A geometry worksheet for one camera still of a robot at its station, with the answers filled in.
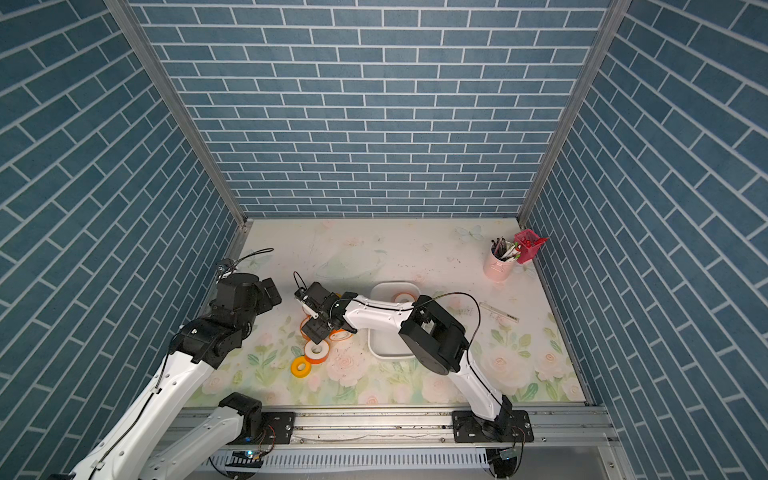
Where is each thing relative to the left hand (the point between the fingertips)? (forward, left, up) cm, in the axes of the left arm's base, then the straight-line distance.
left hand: (265, 288), depth 76 cm
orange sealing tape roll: (-5, -18, -18) cm, 26 cm away
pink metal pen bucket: (+16, -67, -13) cm, 70 cm away
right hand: (-1, -10, -19) cm, 21 cm away
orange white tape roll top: (+9, -37, -19) cm, 42 cm away
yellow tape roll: (-13, -7, -21) cm, 26 cm away
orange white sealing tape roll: (-10, -12, -18) cm, 24 cm away
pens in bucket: (+21, -68, -9) cm, 72 cm away
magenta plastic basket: (+24, -79, -9) cm, 83 cm away
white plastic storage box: (-6, -31, -19) cm, 37 cm away
